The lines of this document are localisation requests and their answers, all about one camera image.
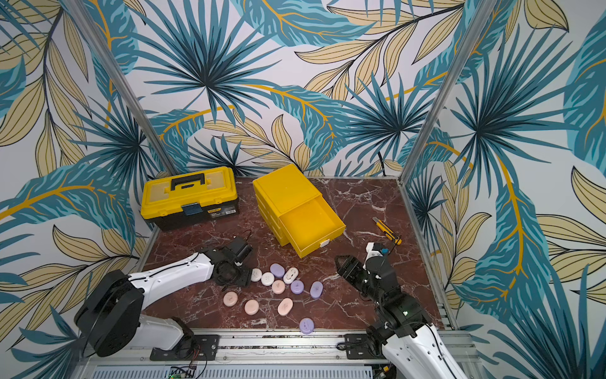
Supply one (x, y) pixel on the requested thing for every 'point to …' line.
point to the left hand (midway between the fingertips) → (239, 283)
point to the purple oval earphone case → (316, 289)
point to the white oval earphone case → (290, 275)
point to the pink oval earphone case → (285, 306)
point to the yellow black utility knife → (387, 232)
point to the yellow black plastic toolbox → (179, 201)
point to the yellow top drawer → (312, 225)
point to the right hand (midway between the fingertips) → (340, 262)
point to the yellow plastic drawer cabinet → (280, 190)
